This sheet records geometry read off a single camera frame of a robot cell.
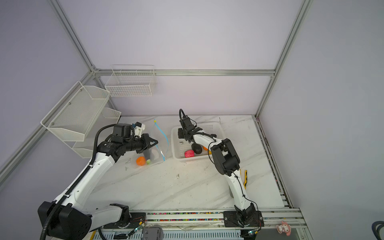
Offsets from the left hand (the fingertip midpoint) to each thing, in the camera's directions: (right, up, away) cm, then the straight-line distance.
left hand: (157, 142), depth 75 cm
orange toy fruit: (-14, -13, +15) cm, 24 cm away
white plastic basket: (+9, -5, +25) cm, 27 cm away
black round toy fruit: (+20, -6, +21) cm, 30 cm away
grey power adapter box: (-1, -43, -5) cm, 43 cm away
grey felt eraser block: (+36, -22, -9) cm, 43 cm away
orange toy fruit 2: (+24, -2, -7) cm, 25 cm away
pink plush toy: (+62, -40, -6) cm, 74 cm away
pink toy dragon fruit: (+16, -8, +16) cm, 24 cm away
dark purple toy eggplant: (-11, -9, +18) cm, 23 cm away
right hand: (+9, +6, +26) cm, 29 cm away
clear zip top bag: (-2, -6, +12) cm, 14 cm away
